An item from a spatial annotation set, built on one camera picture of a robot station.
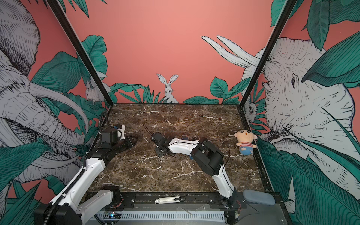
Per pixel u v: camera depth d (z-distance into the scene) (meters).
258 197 0.74
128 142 0.72
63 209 0.39
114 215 0.70
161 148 0.69
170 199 0.75
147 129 1.05
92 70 0.96
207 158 0.52
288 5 0.69
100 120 1.11
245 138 0.92
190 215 0.71
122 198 0.73
